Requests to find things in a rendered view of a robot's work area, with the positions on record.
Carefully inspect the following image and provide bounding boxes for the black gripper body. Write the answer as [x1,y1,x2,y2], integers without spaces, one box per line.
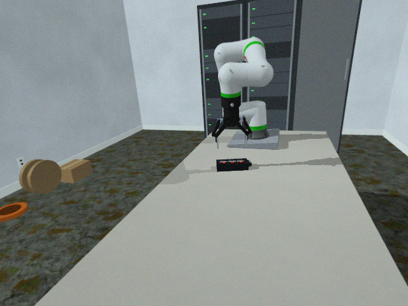
[222,107,240,127]

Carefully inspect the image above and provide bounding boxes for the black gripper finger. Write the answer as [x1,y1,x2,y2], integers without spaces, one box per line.
[233,115,252,147]
[212,118,230,149]

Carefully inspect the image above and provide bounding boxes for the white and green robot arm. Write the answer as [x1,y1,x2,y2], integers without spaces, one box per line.
[214,38,273,140]

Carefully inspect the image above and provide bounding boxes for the black power strip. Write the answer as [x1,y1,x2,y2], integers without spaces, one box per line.
[216,158,252,171]

